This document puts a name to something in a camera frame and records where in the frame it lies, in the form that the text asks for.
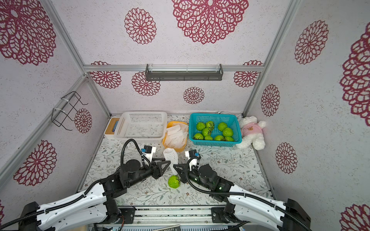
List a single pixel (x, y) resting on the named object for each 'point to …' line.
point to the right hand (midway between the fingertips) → (173, 166)
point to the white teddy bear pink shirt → (251, 133)
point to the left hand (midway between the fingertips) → (167, 162)
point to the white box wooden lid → (112, 127)
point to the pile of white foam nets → (176, 135)
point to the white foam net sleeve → (170, 154)
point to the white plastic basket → (147, 127)
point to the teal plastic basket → (214, 130)
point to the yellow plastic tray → (168, 124)
